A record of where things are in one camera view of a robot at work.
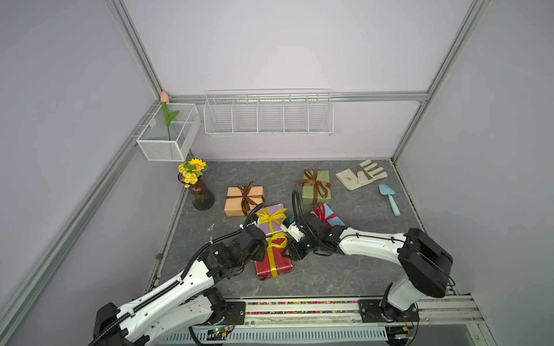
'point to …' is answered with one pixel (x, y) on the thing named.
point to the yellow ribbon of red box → (278, 241)
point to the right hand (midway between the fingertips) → (284, 250)
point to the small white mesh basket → (154, 140)
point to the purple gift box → (271, 218)
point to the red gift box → (263, 268)
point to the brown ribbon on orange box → (247, 198)
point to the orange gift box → (233, 206)
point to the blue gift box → (333, 221)
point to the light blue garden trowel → (385, 189)
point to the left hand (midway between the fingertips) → (260, 244)
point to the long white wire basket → (273, 114)
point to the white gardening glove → (356, 176)
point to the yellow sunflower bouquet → (191, 171)
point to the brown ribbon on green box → (318, 186)
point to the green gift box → (323, 175)
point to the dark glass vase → (200, 196)
